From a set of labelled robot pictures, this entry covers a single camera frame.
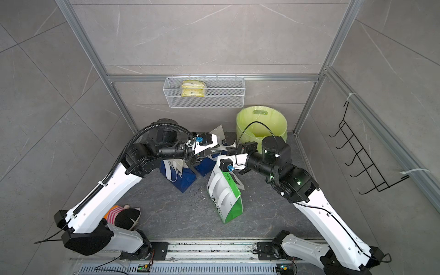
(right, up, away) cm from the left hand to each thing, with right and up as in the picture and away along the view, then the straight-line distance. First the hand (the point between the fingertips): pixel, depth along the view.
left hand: (218, 143), depth 57 cm
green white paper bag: (+2, -20, +9) cm, 22 cm away
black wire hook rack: (+56, -14, +1) cm, 58 cm away
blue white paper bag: (-21, -14, +24) cm, 34 cm away
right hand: (+5, 0, +1) cm, 5 cm away
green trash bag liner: (+30, +15, +37) cm, 50 cm away
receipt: (-1, +7, +30) cm, 30 cm away
